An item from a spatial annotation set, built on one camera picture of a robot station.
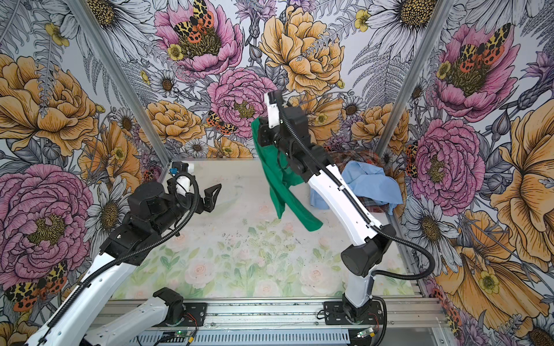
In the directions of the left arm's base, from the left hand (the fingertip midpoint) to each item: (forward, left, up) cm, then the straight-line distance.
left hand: (207, 188), depth 68 cm
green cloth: (+5, -23, -2) cm, 23 cm away
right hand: (+14, -17, +13) cm, 26 cm away
